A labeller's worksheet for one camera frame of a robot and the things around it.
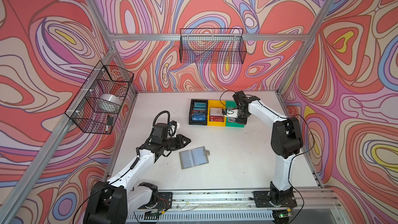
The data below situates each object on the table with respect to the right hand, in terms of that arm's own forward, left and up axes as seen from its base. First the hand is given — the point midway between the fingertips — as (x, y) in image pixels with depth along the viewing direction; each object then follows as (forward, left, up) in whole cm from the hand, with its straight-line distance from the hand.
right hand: (243, 119), depth 96 cm
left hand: (-17, +33, +6) cm, 37 cm away
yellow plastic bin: (+13, +16, -4) cm, 21 cm away
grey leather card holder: (-21, +32, -5) cm, 38 cm away
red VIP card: (+4, +16, -3) cm, 17 cm away
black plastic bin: (+9, +29, -4) cm, 30 cm away
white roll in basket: (-5, +70, +27) cm, 75 cm away
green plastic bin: (0, +7, -2) cm, 7 cm away
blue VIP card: (+5, +28, -3) cm, 29 cm away
